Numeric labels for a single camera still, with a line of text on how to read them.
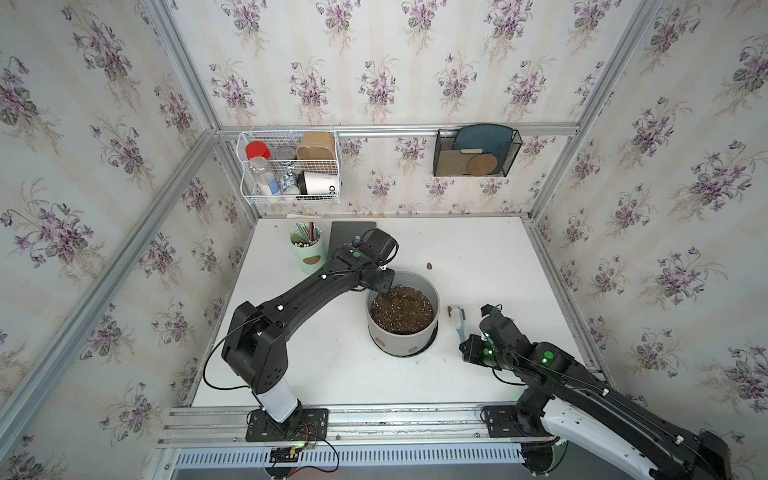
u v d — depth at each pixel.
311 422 0.73
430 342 0.84
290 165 0.93
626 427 0.45
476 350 0.69
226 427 0.75
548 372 0.52
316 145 0.89
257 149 0.92
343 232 1.10
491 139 0.94
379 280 0.74
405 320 0.82
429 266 1.04
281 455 0.73
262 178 0.90
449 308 0.93
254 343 0.45
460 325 0.81
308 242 0.91
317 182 0.93
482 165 0.98
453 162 0.97
